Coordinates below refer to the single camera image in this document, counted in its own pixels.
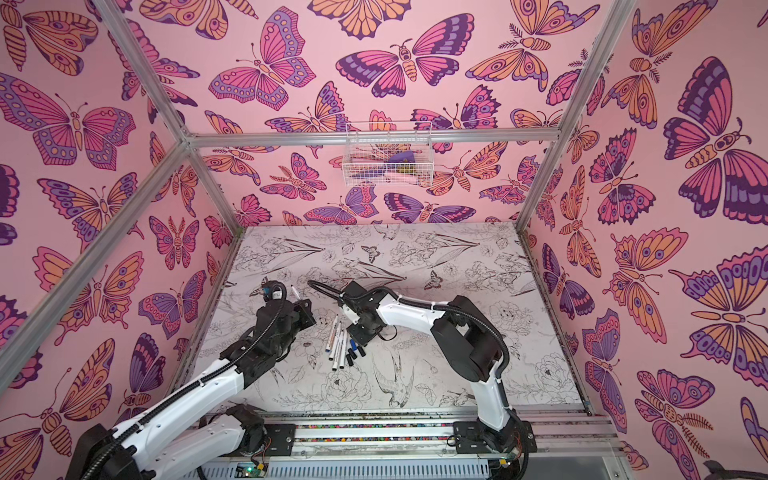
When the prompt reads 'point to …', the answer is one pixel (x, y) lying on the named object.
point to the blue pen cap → (353, 345)
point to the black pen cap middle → (352, 354)
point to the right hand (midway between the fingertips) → (360, 332)
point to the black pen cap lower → (349, 360)
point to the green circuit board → (250, 470)
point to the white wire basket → (391, 154)
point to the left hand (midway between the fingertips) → (313, 298)
